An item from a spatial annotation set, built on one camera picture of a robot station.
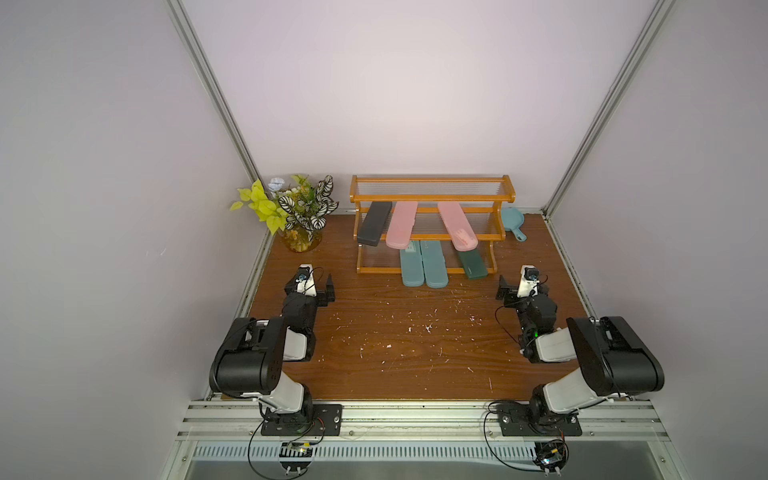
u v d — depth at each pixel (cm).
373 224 95
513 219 120
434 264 100
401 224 95
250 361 45
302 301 71
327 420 73
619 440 73
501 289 85
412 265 101
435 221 100
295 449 72
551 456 70
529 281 77
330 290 86
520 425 72
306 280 77
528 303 78
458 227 94
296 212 87
